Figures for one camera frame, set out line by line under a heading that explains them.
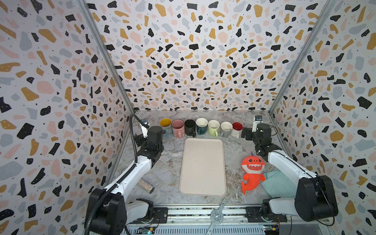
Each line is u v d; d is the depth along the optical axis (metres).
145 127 0.67
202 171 0.88
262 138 0.66
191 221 0.73
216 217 0.74
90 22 0.73
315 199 0.42
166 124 1.03
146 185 0.81
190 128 1.02
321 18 0.75
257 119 0.76
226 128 1.03
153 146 0.63
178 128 0.97
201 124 1.03
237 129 1.06
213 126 1.04
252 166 0.83
